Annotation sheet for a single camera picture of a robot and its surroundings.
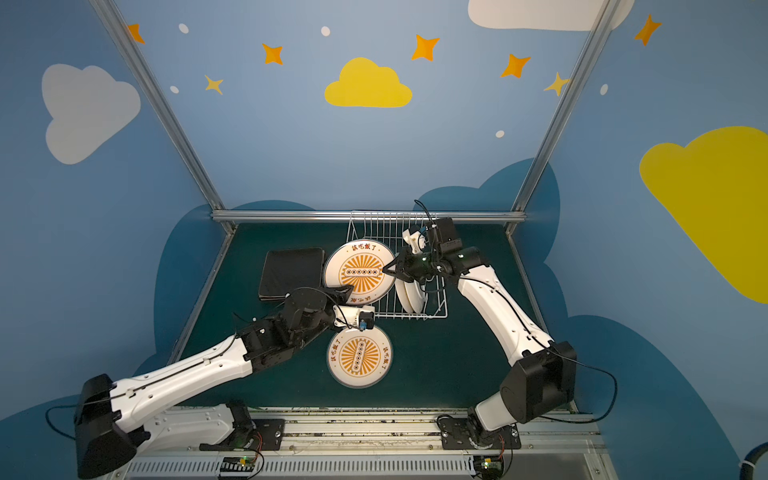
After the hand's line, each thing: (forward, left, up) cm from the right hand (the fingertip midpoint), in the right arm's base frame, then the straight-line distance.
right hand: (385, 267), depth 76 cm
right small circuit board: (-38, -28, -30) cm, 56 cm away
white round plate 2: (-15, +7, -26) cm, 31 cm away
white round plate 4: (+2, -9, -16) cm, 19 cm away
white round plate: (+2, +7, -2) cm, 8 cm away
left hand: (-5, +10, 0) cm, 11 cm away
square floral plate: (+11, +34, -19) cm, 41 cm away
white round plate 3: (0, -5, -14) cm, 15 cm away
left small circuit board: (-41, +35, -29) cm, 62 cm away
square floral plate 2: (+3, +40, -24) cm, 47 cm away
